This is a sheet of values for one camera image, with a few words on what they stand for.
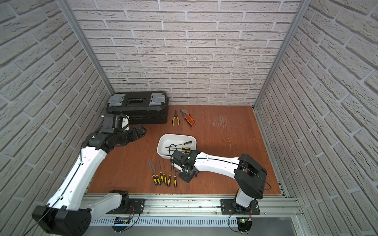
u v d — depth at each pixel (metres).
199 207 0.76
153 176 0.83
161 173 0.85
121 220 0.73
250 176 0.43
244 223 0.71
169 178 0.83
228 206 0.74
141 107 0.95
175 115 1.13
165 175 0.83
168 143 0.98
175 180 0.81
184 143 0.97
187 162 0.59
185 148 0.93
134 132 0.66
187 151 0.92
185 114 1.14
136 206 0.73
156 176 0.83
